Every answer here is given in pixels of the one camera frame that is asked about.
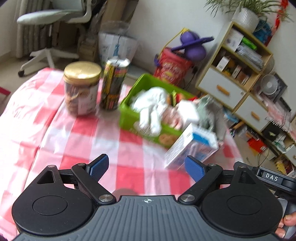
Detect white cloth soft toy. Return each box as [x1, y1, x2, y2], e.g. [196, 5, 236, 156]
[130, 87, 169, 137]

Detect person right hand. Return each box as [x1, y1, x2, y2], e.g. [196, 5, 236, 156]
[275, 212, 296, 238]

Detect blue white milk carton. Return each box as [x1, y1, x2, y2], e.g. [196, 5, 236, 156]
[165, 123, 219, 170]

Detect green plastic bin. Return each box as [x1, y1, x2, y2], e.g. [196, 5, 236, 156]
[119, 73, 195, 148]

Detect grey plush toy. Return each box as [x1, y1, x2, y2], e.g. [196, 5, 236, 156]
[197, 95, 227, 142]

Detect gold lid cookie jar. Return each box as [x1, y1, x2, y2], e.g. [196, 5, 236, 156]
[63, 61, 102, 116]

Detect tall printed drink can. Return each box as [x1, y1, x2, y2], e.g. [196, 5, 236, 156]
[99, 57, 130, 110]

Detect wooden white drawer cabinet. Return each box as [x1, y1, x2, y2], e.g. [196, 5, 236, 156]
[196, 22, 273, 133]

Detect small white desk fan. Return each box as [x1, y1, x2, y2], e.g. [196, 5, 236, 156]
[260, 74, 278, 95]

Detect red chips bucket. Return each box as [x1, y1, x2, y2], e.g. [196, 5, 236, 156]
[154, 47, 193, 86]

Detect white printed shopping bag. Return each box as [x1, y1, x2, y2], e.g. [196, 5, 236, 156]
[98, 21, 138, 66]

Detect purple bouncing ball toy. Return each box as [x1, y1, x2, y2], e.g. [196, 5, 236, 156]
[171, 31, 214, 62]

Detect white office chair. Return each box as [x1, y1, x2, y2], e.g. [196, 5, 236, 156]
[16, 0, 98, 77]

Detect potted spider plant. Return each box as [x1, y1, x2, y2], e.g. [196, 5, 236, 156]
[205, 0, 292, 33]

